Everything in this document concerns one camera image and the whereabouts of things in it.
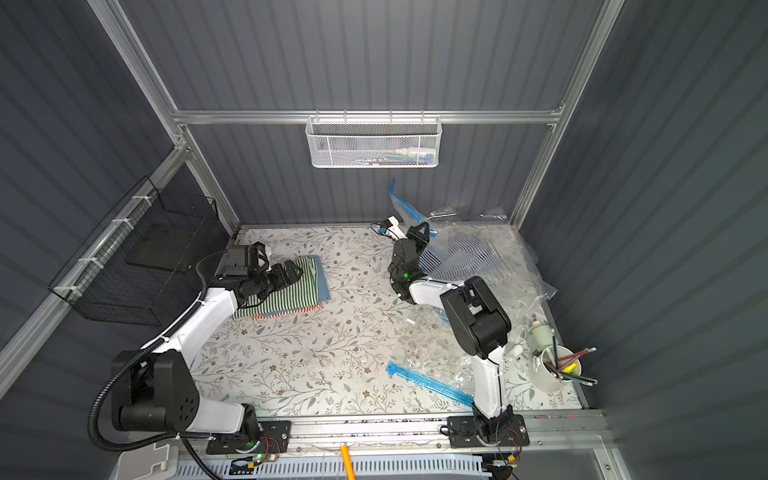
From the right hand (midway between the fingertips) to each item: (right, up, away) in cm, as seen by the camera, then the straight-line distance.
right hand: (437, 223), depth 87 cm
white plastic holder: (-64, -54, -23) cm, 87 cm away
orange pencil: (-24, -59, -17) cm, 66 cm away
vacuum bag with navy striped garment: (+14, -6, +24) cm, 29 cm away
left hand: (-42, -16, 0) cm, 45 cm away
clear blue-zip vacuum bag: (+3, -44, -3) cm, 44 cm away
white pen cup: (+29, -39, -10) cm, 49 cm away
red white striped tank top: (-47, -28, +8) cm, 56 cm away
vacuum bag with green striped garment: (+8, +5, +33) cm, 34 cm away
